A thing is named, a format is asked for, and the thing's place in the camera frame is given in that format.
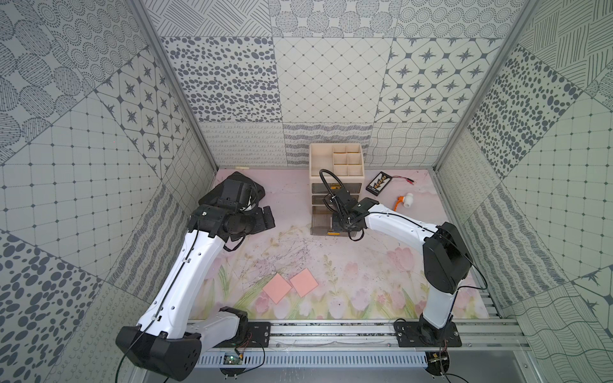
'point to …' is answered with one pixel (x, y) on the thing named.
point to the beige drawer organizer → (333, 167)
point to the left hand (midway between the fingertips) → (268, 223)
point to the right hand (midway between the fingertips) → (341, 227)
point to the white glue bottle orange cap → (407, 200)
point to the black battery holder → (378, 183)
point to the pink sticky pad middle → (303, 282)
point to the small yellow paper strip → (241, 167)
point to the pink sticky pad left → (276, 288)
